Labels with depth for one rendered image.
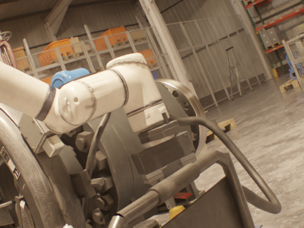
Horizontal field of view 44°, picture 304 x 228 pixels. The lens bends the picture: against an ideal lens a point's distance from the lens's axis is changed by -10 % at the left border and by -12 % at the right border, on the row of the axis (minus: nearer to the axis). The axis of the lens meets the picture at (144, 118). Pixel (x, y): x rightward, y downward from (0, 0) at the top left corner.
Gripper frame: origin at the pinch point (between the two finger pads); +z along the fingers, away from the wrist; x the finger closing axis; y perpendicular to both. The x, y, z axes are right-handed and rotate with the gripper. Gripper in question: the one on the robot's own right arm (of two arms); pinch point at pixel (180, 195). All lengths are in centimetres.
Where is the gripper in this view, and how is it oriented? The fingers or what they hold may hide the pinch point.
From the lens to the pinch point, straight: 95.8
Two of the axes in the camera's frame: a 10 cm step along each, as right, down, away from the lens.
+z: 3.9, 9.2, 0.1
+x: -8.6, 3.6, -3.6
